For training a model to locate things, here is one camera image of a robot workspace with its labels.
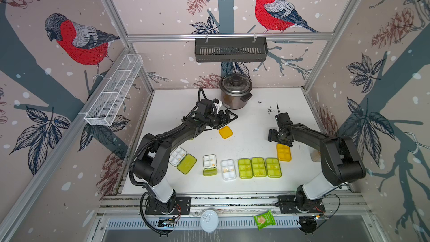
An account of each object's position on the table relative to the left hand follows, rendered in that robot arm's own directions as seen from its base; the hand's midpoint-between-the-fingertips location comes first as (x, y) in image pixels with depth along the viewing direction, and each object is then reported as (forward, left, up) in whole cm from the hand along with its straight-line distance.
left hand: (236, 117), depth 83 cm
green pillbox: (-18, +19, +11) cm, 29 cm away
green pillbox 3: (-15, +30, -17) cm, 38 cm away
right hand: (-1, -24, -18) cm, 30 cm away
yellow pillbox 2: (-12, -27, -18) cm, 34 cm away
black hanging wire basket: (+44, +2, +11) cm, 46 cm away
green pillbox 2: (-20, -19, -18) cm, 33 cm away
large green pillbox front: (-19, -12, -17) cm, 28 cm away
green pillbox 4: (-20, -5, -17) cm, 27 cm away
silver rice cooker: (+21, -1, -2) cm, 21 cm away
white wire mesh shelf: (-5, +59, +12) cm, 61 cm away
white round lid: (-42, +13, -12) cm, 46 cm away
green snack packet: (-42, -11, -15) cm, 46 cm away
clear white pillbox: (-21, +4, -18) cm, 28 cm away
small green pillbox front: (-18, +14, -18) cm, 29 cm away
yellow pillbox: (+1, +5, -18) cm, 19 cm away
